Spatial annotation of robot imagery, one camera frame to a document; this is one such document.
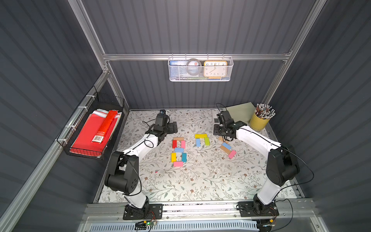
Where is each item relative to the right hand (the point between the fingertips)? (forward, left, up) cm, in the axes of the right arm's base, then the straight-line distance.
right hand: (216, 130), depth 91 cm
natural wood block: (-7, -7, -13) cm, 16 cm away
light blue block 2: (-2, +11, -12) cm, 17 cm away
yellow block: (+4, +9, -13) cm, 16 cm away
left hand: (+3, +29, +2) cm, 29 cm away
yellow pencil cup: (+9, -31, -4) cm, 32 cm away
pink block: (-3, +22, -13) cm, 25 cm away
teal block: (-12, +20, -13) cm, 27 cm away
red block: (-3, +28, -12) cm, 30 cm away
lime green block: (0, +5, -13) cm, 14 cm away
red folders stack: (-14, +63, +16) cm, 67 cm away
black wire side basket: (+5, +70, +21) cm, 73 cm away
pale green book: (+28, -28, -13) cm, 41 cm away
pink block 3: (-10, -11, -13) cm, 20 cm away
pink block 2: (-17, +24, -14) cm, 32 cm away
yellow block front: (-13, +28, -13) cm, 33 cm away
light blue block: (-7, +24, -13) cm, 28 cm away
